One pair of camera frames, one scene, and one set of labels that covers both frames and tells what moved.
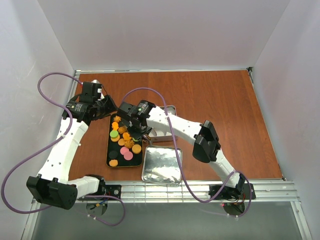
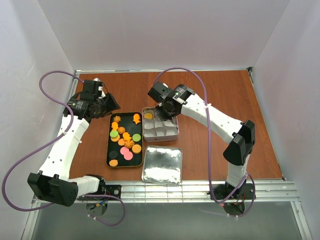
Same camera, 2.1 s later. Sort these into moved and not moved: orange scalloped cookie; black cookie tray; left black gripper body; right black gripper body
Moved: right black gripper body
Not moved: left black gripper body; orange scalloped cookie; black cookie tray
